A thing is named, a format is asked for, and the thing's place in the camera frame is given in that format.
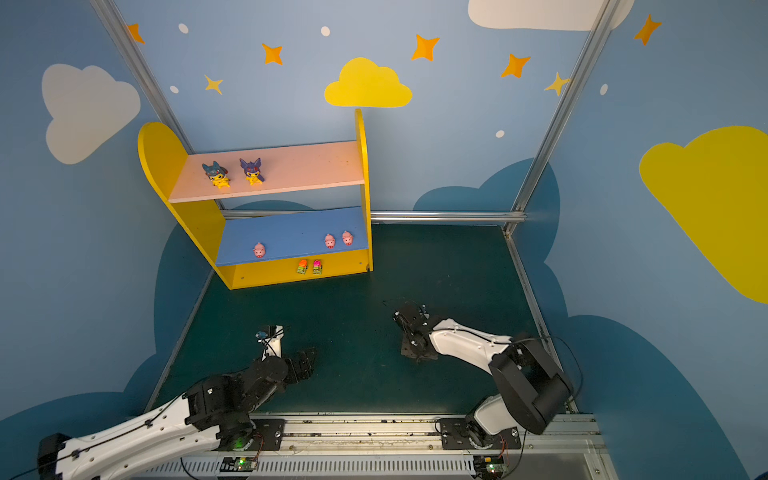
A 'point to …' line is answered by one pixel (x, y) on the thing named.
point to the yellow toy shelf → (275, 249)
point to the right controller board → (490, 467)
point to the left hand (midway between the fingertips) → (309, 357)
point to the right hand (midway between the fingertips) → (411, 343)
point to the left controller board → (238, 464)
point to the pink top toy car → (317, 267)
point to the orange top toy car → (302, 266)
